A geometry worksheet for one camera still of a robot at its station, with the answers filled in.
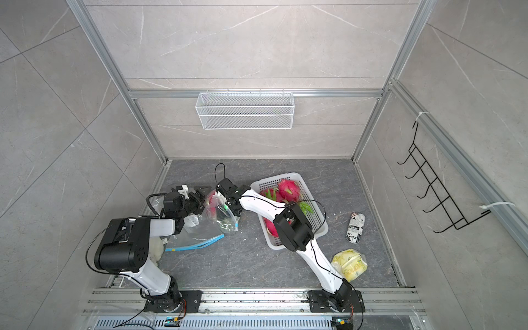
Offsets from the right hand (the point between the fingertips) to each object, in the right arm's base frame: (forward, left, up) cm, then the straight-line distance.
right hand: (222, 215), depth 93 cm
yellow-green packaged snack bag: (-22, -54, -2) cm, 58 cm away
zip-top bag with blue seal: (-10, +12, -1) cm, 15 cm away
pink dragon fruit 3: (+4, -22, +11) cm, 25 cm away
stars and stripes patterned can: (-7, -60, -1) cm, 61 cm away
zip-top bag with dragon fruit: (-5, -2, +10) cm, 12 cm away
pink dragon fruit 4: (-9, -23, +6) cm, 25 cm away
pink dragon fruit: (0, +4, +4) cm, 6 cm away
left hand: (+9, +4, +8) cm, 13 cm away
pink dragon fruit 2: (+8, -31, +8) cm, 33 cm away
